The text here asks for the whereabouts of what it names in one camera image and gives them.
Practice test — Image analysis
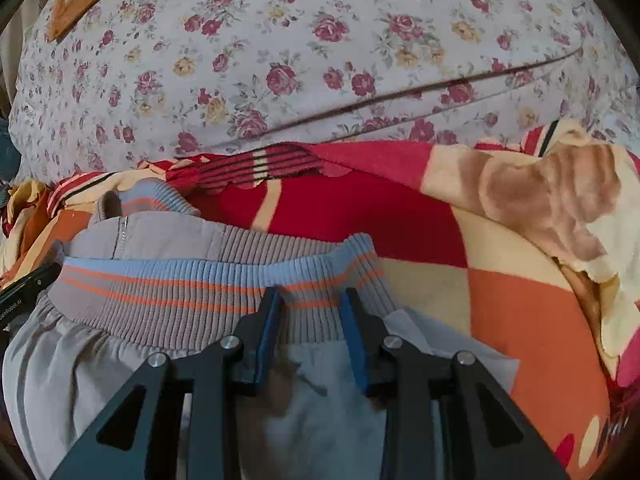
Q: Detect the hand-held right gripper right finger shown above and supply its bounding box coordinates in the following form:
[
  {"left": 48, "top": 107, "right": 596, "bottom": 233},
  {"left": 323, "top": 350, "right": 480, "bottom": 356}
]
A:
[{"left": 340, "top": 288, "right": 568, "bottom": 480}]

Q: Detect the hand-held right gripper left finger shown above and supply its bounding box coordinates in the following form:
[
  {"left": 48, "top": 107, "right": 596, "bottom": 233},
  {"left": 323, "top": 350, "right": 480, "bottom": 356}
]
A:
[{"left": 50, "top": 287, "right": 283, "bottom": 480}]

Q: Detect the grey zip jacket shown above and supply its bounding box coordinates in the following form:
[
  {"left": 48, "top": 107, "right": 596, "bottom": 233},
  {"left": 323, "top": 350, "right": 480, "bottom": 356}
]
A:
[{"left": 2, "top": 177, "right": 518, "bottom": 480}]

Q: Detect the dark blue clothes pile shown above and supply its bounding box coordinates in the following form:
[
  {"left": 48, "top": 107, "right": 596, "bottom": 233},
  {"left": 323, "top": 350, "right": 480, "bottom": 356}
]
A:
[{"left": 0, "top": 117, "right": 23, "bottom": 186}]

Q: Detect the red orange patterned blanket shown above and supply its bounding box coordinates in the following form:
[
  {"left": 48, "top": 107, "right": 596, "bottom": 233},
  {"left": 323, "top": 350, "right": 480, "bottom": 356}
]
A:
[{"left": 0, "top": 117, "right": 640, "bottom": 471}]

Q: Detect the floral quilt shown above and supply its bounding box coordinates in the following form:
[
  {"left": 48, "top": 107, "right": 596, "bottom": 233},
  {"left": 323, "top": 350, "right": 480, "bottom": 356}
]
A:
[{"left": 9, "top": 0, "right": 640, "bottom": 183}]

